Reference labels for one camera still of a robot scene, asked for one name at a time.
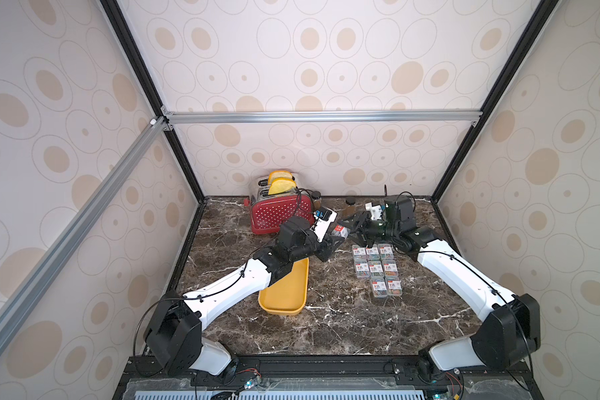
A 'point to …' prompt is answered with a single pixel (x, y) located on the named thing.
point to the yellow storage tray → (288, 296)
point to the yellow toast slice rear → (279, 173)
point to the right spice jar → (351, 200)
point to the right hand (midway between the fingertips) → (336, 230)
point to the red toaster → (268, 211)
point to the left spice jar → (317, 201)
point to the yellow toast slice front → (280, 186)
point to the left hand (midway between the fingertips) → (345, 236)
